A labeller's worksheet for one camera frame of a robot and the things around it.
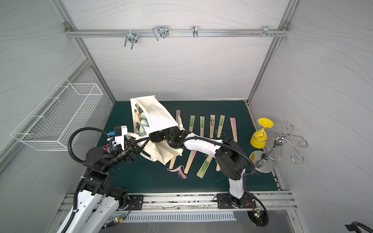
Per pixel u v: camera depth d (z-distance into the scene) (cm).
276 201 77
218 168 85
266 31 76
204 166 86
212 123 107
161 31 76
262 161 84
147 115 60
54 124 67
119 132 54
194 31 78
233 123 107
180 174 83
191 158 88
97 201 49
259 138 68
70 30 76
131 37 78
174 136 65
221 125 105
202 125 104
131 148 55
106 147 91
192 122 107
